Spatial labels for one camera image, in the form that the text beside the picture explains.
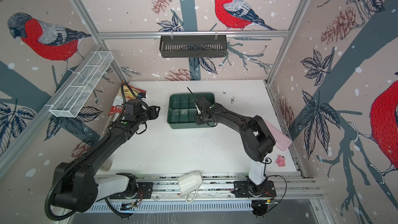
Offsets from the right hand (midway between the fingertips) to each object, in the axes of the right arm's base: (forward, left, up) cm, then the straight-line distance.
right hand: (198, 120), depth 92 cm
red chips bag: (+18, +51, +5) cm, 54 cm away
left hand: (0, +23, +13) cm, 26 cm away
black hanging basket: (+47, +6, +23) cm, 52 cm away
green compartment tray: (+8, +12, 0) cm, 14 cm away
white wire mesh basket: (-7, +58, +27) cm, 64 cm away
